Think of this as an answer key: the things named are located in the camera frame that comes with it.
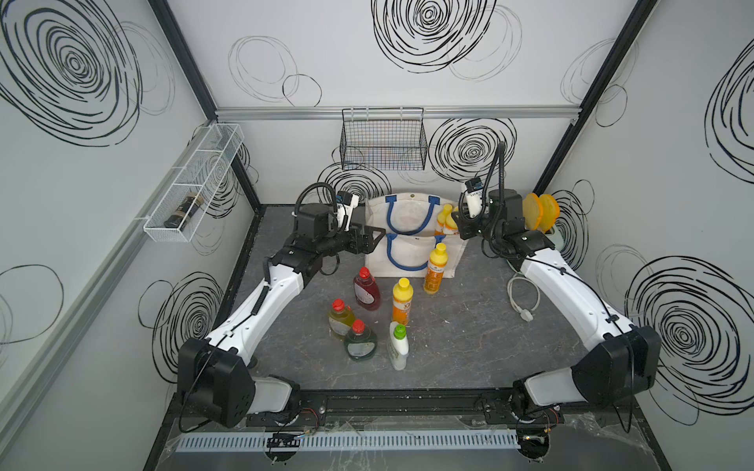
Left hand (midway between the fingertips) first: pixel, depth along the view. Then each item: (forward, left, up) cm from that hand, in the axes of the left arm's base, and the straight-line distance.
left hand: (372, 229), depth 76 cm
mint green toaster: (+9, -57, -12) cm, 59 cm away
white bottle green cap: (-25, -7, -13) cm, 30 cm away
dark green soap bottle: (-24, +2, -16) cm, 29 cm away
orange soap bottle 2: (-14, -8, -9) cm, 18 cm away
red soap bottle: (-9, +1, -16) cm, 19 cm away
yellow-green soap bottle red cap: (-19, +8, -14) cm, 25 cm away
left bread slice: (+15, -50, -7) cm, 53 cm away
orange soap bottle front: (+4, -21, 0) cm, 21 cm away
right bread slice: (+14, -54, -6) cm, 56 cm away
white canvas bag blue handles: (+19, -12, -17) cm, 28 cm away
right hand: (+6, -24, +2) cm, 25 cm away
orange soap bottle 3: (+14, -21, -9) cm, 27 cm away
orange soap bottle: (-4, -18, -15) cm, 24 cm away
